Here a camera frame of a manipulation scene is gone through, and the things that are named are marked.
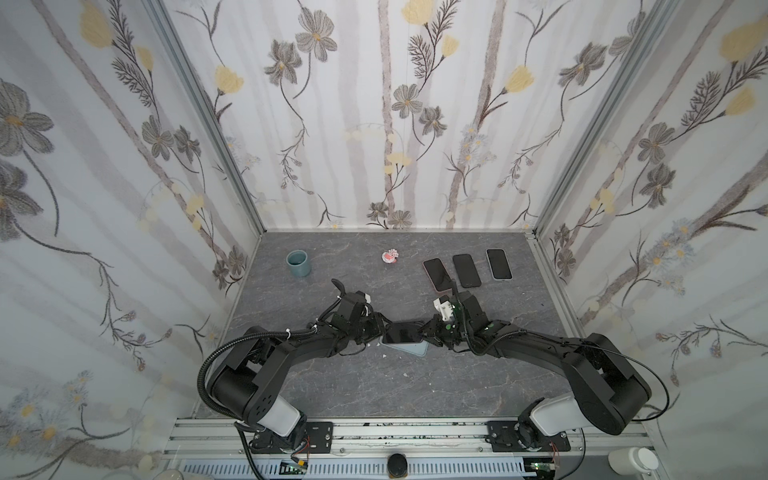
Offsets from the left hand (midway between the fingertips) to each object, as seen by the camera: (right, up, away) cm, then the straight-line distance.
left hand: (386, 319), depth 89 cm
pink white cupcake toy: (+1, +19, +21) cm, 29 cm away
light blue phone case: (+43, +16, +23) cm, 52 cm away
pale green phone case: (+10, -9, -1) cm, 13 cm away
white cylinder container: (+53, -26, -25) cm, 65 cm away
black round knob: (+3, -26, -26) cm, 37 cm away
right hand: (+6, -1, -6) cm, 9 cm away
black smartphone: (+5, -5, +4) cm, 9 cm away
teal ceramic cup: (-31, +17, +13) cm, 38 cm away
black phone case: (+30, +14, +19) cm, 38 cm away
